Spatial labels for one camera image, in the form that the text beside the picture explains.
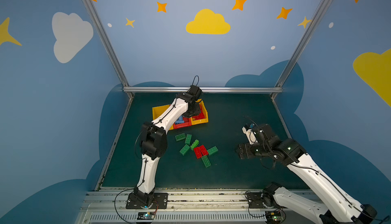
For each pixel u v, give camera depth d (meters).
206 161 0.85
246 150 0.63
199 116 1.07
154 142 0.54
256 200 0.74
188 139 0.96
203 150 0.91
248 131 0.66
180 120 1.03
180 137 0.96
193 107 0.71
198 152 0.90
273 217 0.71
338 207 0.39
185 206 0.73
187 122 1.01
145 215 0.71
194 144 0.92
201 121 1.02
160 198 0.76
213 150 0.91
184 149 0.90
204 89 1.28
